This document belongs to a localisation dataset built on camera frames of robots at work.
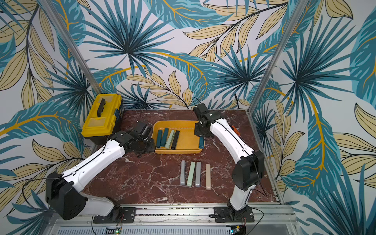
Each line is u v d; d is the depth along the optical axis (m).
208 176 0.85
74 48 0.82
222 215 0.74
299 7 0.69
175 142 0.97
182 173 0.86
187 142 1.04
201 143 0.79
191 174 0.85
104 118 0.91
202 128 0.59
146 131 0.63
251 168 0.45
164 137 1.03
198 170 0.86
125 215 0.73
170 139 0.99
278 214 0.76
